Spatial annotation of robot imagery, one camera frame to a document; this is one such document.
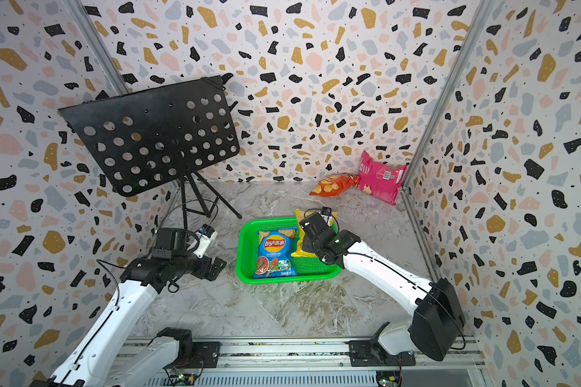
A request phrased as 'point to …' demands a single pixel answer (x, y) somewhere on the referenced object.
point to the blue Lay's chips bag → (276, 252)
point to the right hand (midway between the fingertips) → (309, 240)
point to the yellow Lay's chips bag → (301, 215)
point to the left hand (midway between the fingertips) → (214, 257)
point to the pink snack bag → (381, 181)
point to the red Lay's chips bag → (335, 185)
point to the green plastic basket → (246, 245)
